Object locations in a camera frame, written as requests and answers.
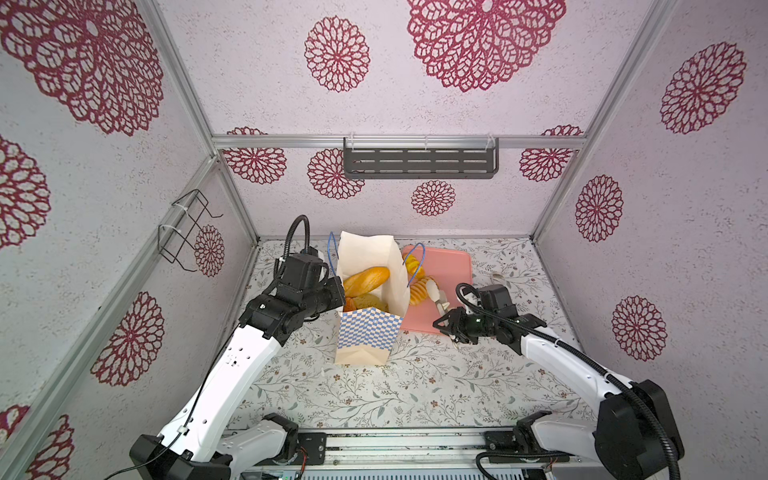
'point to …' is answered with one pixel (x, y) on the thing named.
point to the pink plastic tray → (451, 268)
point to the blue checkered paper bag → (365, 335)
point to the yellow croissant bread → (412, 265)
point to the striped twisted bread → (418, 290)
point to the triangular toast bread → (349, 305)
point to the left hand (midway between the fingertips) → (344, 294)
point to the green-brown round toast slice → (367, 300)
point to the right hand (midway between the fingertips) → (436, 322)
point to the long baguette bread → (365, 281)
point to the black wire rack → (183, 217)
